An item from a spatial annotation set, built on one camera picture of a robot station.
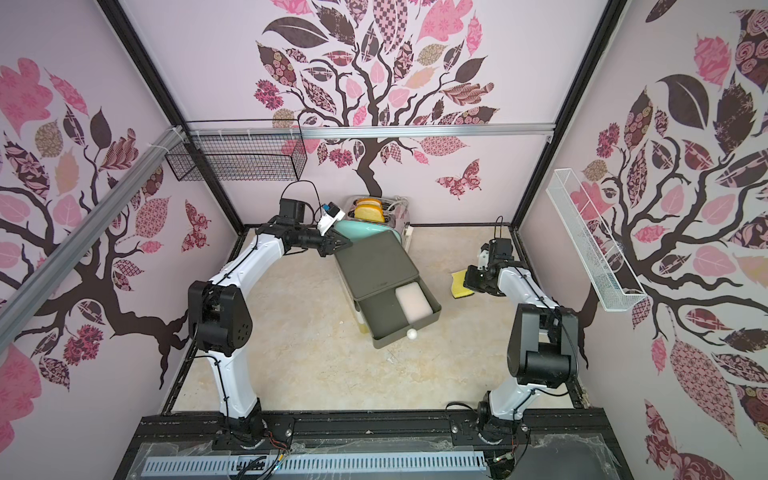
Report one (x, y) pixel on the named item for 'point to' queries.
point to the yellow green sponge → (458, 289)
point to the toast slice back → (369, 203)
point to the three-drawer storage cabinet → (372, 265)
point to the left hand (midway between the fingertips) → (345, 245)
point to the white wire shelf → (608, 274)
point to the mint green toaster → (397, 220)
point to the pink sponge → (414, 301)
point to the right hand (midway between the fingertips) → (469, 284)
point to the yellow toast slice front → (369, 213)
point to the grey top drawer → (397, 310)
